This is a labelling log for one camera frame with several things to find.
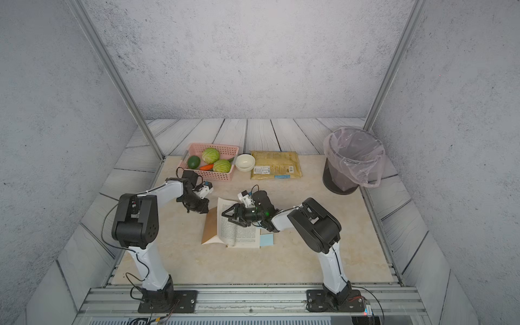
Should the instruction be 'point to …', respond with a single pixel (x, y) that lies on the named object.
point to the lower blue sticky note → (265, 240)
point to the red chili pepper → (206, 167)
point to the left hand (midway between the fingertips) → (208, 209)
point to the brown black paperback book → (219, 230)
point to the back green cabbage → (210, 155)
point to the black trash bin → (328, 182)
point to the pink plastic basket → (227, 152)
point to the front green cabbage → (222, 166)
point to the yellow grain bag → (271, 164)
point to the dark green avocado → (193, 162)
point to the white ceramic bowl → (245, 162)
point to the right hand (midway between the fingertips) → (225, 219)
